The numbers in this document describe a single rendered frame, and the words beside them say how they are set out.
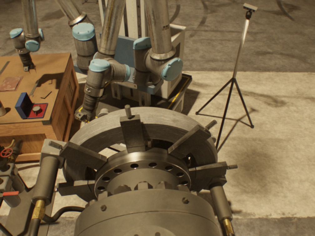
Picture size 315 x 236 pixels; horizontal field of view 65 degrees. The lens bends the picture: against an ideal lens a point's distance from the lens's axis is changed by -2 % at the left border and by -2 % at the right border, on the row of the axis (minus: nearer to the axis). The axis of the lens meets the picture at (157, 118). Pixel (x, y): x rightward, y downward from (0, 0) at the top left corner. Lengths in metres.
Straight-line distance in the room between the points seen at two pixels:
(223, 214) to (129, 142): 0.62
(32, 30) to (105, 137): 1.04
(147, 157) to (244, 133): 1.50
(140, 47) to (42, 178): 0.88
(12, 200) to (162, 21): 1.33
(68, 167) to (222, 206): 0.77
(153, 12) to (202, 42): 2.61
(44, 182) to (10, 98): 1.23
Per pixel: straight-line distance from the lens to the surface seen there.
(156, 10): 1.26
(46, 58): 2.64
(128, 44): 1.76
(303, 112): 2.91
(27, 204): 2.08
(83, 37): 1.78
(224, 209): 1.36
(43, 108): 1.99
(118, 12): 1.31
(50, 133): 1.98
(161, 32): 1.32
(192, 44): 3.77
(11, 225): 2.04
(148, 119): 1.00
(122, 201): 0.89
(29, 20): 1.84
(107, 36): 1.33
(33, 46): 1.89
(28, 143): 2.14
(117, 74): 1.25
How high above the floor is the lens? 1.65
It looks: 43 degrees down
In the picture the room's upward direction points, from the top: straight up
